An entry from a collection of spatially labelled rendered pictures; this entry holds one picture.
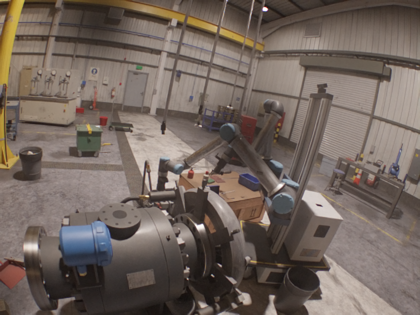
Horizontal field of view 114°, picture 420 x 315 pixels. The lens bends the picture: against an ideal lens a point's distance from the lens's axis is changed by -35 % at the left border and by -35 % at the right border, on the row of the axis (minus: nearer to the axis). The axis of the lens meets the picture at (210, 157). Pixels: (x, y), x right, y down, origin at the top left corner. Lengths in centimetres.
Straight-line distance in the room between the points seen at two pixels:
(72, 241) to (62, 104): 617
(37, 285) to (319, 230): 194
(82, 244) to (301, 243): 166
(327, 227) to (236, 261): 102
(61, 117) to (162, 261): 617
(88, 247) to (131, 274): 29
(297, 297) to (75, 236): 160
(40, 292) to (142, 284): 49
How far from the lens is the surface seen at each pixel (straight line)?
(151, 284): 104
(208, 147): 168
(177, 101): 1235
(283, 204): 141
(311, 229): 188
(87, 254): 77
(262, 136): 187
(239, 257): 116
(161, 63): 1161
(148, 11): 1169
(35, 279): 106
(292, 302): 191
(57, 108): 687
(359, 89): 993
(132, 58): 1175
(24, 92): 1202
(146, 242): 101
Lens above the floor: 152
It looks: 16 degrees down
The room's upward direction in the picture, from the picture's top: 13 degrees clockwise
